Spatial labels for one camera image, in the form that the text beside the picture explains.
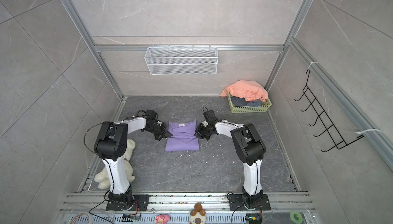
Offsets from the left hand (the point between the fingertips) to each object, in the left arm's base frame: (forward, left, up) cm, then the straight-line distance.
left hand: (172, 131), depth 97 cm
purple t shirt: (-5, -7, -1) cm, 9 cm away
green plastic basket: (+15, -54, +2) cm, 56 cm away
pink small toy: (-46, +1, +1) cm, 46 cm away
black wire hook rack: (-25, -72, +31) cm, 82 cm away
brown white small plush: (-45, -15, 0) cm, 48 cm away
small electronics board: (-45, +16, -3) cm, 48 cm away
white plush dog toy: (-29, +30, +8) cm, 43 cm away
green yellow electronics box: (-47, -41, -2) cm, 63 cm away
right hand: (-2, -14, 0) cm, 14 cm away
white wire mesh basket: (+39, -7, +27) cm, 48 cm away
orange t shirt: (+27, -56, +10) cm, 63 cm away
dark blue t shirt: (+24, -50, +1) cm, 56 cm away
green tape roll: (-47, -59, -1) cm, 76 cm away
